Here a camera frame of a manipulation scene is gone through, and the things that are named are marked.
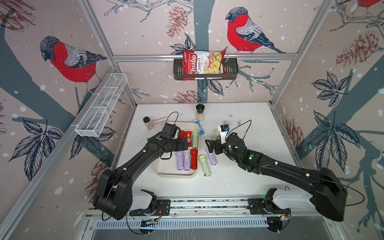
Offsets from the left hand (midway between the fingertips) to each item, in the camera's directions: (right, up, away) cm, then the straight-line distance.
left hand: (184, 142), depth 85 cm
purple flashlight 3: (+1, -11, +2) cm, 11 cm away
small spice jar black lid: (-26, +9, +16) cm, 32 cm away
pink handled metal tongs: (-21, +11, +25) cm, 35 cm away
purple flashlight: (+16, -9, +4) cm, 19 cm away
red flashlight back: (+6, -10, +2) cm, 12 cm away
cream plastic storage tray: (-12, -14, +5) cm, 19 cm away
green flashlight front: (+12, -14, 0) cm, 19 cm away
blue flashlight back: (+10, +5, +15) cm, 19 cm away
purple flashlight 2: (-3, -11, +2) cm, 12 cm away
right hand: (+15, +3, -6) cm, 17 cm away
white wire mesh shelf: (-43, +13, -14) cm, 47 cm away
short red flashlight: (+2, +3, +12) cm, 12 cm away
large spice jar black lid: (+10, +16, +21) cm, 28 cm away
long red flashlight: (-2, +3, +14) cm, 15 cm away
